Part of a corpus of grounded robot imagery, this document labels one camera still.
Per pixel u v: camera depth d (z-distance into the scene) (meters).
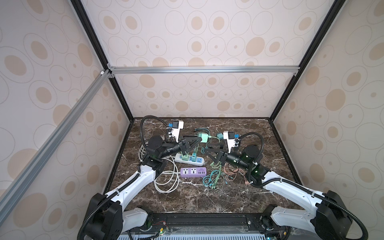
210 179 0.87
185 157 0.91
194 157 0.90
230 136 0.61
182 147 0.60
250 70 1.61
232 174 0.90
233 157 0.62
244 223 0.74
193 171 0.89
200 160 0.93
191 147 0.63
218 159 0.61
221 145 0.69
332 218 0.40
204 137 0.65
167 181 0.87
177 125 0.60
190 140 0.66
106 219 0.39
